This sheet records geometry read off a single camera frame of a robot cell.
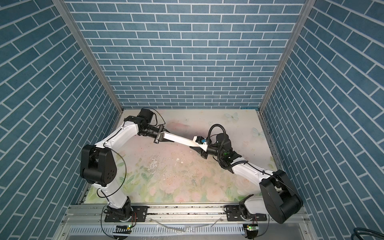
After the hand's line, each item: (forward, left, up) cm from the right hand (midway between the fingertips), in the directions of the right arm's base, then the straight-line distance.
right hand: (191, 141), depth 79 cm
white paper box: (-3, +12, +8) cm, 15 cm away
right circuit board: (-34, -33, -24) cm, 53 cm away
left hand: (+2, +9, +3) cm, 9 cm away
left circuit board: (-39, +30, -21) cm, 54 cm away
